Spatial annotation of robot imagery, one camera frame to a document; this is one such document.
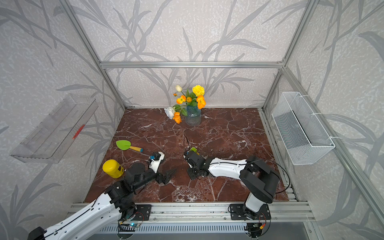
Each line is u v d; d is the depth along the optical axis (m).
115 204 0.54
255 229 0.72
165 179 0.68
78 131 0.67
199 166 0.66
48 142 0.64
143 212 0.73
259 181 0.44
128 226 0.71
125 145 0.99
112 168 0.79
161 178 0.67
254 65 0.96
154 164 0.66
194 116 1.02
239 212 0.75
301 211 0.76
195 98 0.91
